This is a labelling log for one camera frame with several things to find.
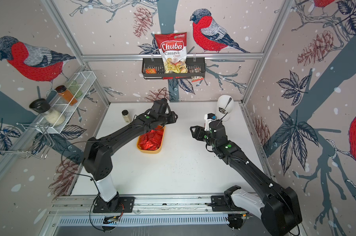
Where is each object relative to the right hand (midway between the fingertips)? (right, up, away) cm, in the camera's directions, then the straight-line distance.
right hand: (193, 127), depth 79 cm
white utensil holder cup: (+23, +16, +25) cm, 37 cm away
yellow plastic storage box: (-25, -17, +13) cm, 33 cm away
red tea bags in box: (-26, -9, +13) cm, 30 cm away
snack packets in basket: (+1, +30, +11) cm, 32 cm away
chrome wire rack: (-67, -1, -16) cm, 69 cm away
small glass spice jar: (-46, +5, +24) cm, 53 cm away
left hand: (-8, +7, +6) cm, 13 cm away
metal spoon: (+26, +10, +30) cm, 41 cm away
